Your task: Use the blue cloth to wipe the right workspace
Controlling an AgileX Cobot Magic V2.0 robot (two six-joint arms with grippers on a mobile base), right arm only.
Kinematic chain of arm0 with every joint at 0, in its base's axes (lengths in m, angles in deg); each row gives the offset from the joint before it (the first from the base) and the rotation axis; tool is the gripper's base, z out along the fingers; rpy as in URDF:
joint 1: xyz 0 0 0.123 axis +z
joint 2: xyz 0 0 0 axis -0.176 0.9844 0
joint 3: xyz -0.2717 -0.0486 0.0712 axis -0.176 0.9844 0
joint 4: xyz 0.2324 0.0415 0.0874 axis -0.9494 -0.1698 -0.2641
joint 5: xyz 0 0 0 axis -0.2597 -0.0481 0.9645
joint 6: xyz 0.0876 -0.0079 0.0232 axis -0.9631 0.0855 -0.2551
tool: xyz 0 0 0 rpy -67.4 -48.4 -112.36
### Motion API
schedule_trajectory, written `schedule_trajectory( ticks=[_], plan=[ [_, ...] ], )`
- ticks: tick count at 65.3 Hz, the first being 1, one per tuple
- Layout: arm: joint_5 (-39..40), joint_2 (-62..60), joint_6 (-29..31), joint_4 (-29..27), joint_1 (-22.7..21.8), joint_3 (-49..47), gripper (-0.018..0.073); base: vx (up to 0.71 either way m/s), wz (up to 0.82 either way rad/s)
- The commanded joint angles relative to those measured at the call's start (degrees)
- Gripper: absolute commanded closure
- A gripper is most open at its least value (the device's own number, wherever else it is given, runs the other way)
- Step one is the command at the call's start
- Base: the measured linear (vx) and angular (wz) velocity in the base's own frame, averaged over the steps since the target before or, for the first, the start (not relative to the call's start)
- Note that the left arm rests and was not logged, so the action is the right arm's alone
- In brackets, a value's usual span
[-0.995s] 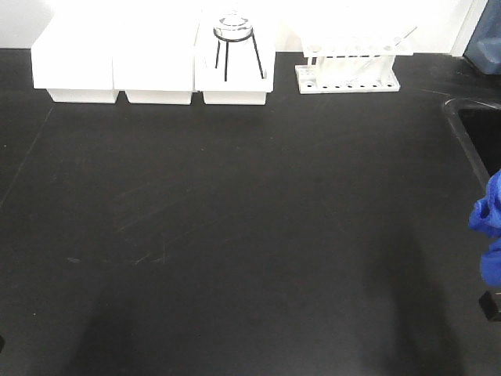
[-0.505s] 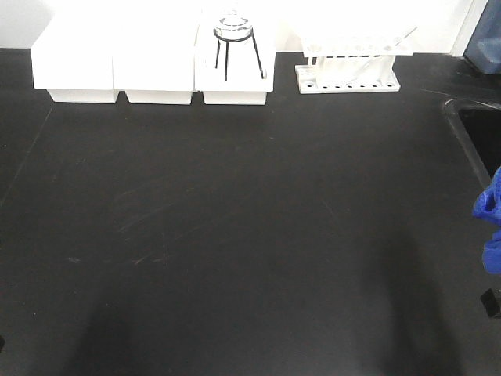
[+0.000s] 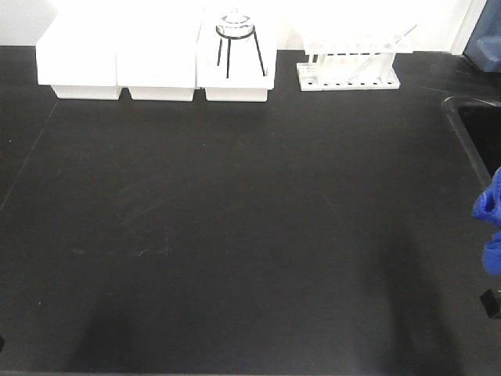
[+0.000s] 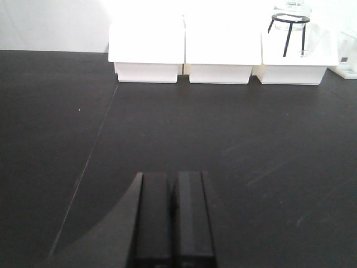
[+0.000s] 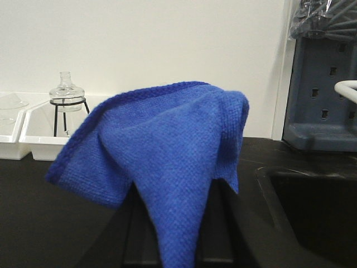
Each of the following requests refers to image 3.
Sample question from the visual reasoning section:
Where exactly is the blue plastic bin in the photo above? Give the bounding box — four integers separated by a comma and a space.
463, 0, 501, 74

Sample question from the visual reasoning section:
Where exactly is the black wire tripod stand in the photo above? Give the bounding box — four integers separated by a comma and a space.
215, 28, 268, 79

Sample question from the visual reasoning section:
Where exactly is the white plastic box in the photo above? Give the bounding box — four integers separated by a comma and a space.
35, 23, 122, 101
115, 23, 197, 103
195, 17, 279, 103

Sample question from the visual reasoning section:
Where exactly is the blue cloth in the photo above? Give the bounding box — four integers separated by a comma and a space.
471, 165, 501, 277

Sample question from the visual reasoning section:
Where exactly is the clear glass rod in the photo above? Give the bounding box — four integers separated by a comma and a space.
347, 23, 418, 81

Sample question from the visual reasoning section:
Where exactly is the black bench sink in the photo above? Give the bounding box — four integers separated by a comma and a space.
441, 95, 501, 190

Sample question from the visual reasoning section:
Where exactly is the clear glass dish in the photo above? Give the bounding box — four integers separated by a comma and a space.
214, 9, 256, 38

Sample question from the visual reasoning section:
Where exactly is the white test tube rack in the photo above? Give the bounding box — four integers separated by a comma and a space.
296, 34, 414, 92

